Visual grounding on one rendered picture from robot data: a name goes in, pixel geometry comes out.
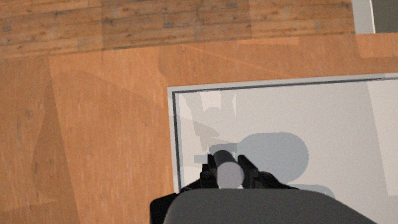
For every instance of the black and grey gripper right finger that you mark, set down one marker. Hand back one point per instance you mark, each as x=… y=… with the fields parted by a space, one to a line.
x=253 y=180

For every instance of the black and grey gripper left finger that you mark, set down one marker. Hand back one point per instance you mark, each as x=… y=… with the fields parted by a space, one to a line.
x=208 y=177

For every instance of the grey cylinder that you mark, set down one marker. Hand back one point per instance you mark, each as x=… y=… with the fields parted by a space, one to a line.
x=230 y=174

